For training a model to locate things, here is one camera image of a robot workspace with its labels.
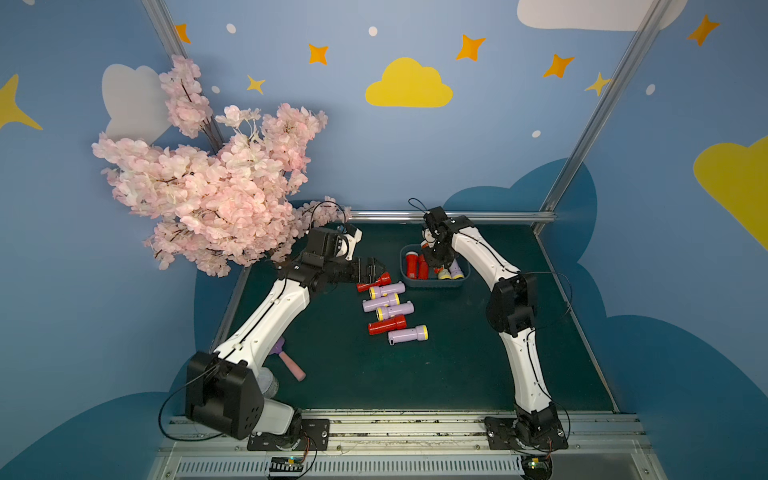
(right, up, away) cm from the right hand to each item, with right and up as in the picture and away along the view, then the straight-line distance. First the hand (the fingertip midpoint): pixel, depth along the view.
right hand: (439, 258), depth 100 cm
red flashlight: (-19, -7, +1) cm, 20 cm away
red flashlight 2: (-15, -20, -10) cm, 26 cm away
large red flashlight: (-5, -4, +5) cm, 8 cm away
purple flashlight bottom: (+6, -4, +3) cm, 8 cm away
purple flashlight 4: (-8, -23, -12) cm, 27 cm away
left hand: (-22, -1, -20) cm, 29 cm away
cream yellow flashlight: (+2, -6, +1) cm, 6 cm away
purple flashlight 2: (-16, -14, -4) cm, 21 cm away
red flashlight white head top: (-9, -3, +7) cm, 11 cm away
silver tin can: (-49, -33, -24) cm, 64 cm away
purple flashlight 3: (-18, -17, -7) cm, 26 cm away
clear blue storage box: (-1, -8, +4) cm, 10 cm away
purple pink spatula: (-42, -32, -18) cm, 56 cm away
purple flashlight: (-18, -12, -2) cm, 22 cm away
